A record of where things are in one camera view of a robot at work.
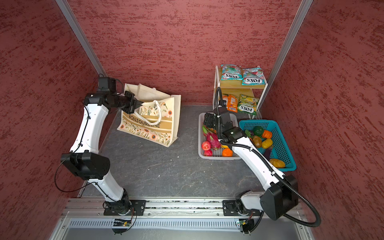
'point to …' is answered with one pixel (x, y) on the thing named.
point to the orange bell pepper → (267, 134)
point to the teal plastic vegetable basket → (281, 149)
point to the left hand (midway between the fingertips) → (145, 103)
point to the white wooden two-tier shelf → (235, 87)
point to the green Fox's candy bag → (247, 104)
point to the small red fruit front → (208, 153)
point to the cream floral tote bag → (157, 121)
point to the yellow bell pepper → (267, 143)
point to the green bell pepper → (258, 131)
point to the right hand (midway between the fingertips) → (208, 118)
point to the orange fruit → (227, 152)
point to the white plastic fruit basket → (217, 154)
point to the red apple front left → (206, 145)
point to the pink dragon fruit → (211, 137)
